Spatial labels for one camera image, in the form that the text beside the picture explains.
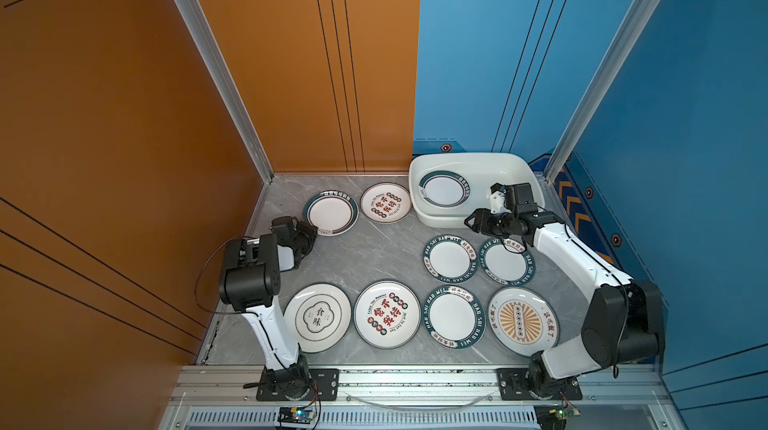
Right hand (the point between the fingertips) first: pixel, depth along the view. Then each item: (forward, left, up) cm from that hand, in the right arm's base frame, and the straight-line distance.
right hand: (469, 222), depth 88 cm
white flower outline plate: (-22, +44, -14) cm, 51 cm away
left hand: (+9, +49, -11) cm, 51 cm away
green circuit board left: (-45, +46, -16) cm, 66 cm away
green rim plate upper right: (-6, -13, -13) cm, 20 cm away
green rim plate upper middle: (-2, +4, -17) cm, 17 cm away
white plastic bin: (+36, -13, -12) cm, 40 cm away
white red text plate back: (+20, +26, -14) cm, 36 cm away
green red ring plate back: (+14, +44, -12) cm, 48 cm away
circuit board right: (-45, -15, -17) cm, 51 cm away
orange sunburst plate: (-24, -14, -15) cm, 31 cm away
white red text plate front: (-22, +24, -14) cm, 36 cm away
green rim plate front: (-22, +5, -16) cm, 28 cm away
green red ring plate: (+25, +3, -12) cm, 28 cm away
